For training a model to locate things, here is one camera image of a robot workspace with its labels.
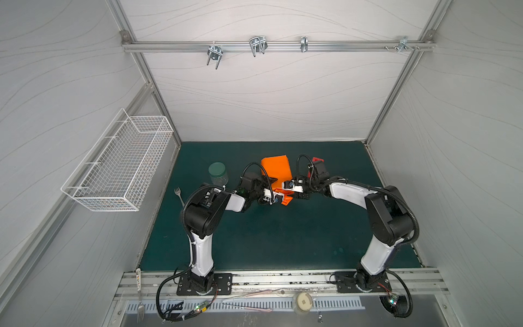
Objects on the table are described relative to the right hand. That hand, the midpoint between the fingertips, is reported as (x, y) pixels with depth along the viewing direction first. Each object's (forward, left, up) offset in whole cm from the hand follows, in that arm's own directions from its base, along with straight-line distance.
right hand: (290, 184), depth 95 cm
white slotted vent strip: (-46, -9, -7) cm, 47 cm away
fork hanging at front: (-51, +52, -5) cm, 73 cm away
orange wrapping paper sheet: (+10, +6, 0) cm, 11 cm away
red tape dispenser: (+17, -15, -2) cm, 23 cm away
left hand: (+1, +9, -1) cm, 10 cm away
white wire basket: (-14, +62, +26) cm, 68 cm away
